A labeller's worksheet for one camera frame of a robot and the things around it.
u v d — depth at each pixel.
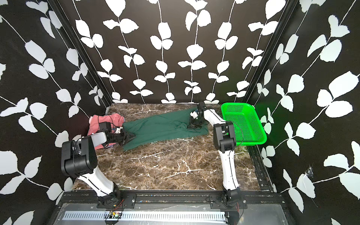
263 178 0.85
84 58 0.90
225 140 0.62
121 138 0.84
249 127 1.06
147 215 0.70
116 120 1.01
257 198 0.77
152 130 1.05
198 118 0.90
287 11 0.71
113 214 0.70
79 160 0.49
